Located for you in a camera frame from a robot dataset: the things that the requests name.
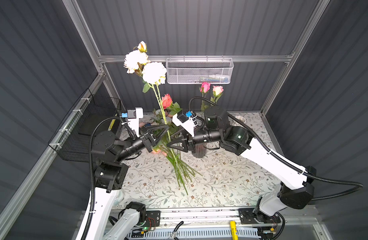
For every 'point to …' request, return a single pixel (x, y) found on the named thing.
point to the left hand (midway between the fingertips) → (169, 127)
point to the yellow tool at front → (233, 228)
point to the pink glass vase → (199, 150)
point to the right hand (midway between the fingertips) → (169, 144)
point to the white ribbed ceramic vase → (241, 118)
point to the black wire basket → (72, 140)
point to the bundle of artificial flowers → (181, 163)
